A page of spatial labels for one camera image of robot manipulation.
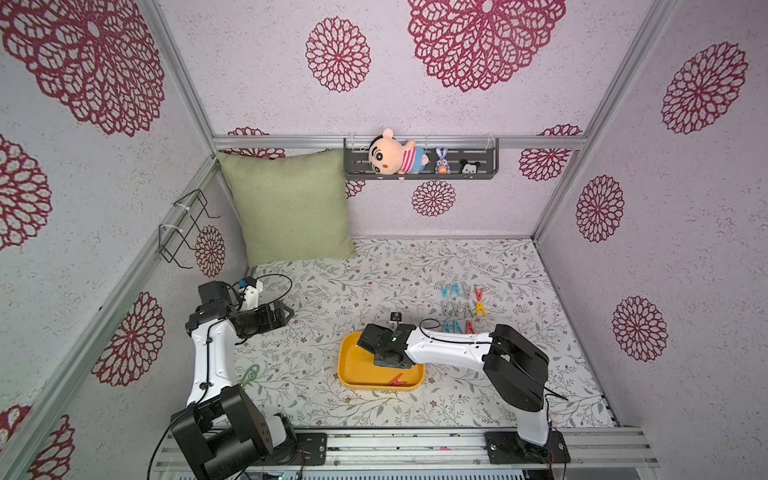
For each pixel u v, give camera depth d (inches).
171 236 28.7
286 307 30.0
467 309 39.2
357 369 34.6
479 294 40.6
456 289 41.7
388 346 24.5
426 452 29.3
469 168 36.2
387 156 33.1
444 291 41.0
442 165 35.5
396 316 31.5
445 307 39.4
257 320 28.0
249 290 29.1
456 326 37.3
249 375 33.6
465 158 36.5
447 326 37.4
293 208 37.6
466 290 41.6
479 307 39.3
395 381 33.0
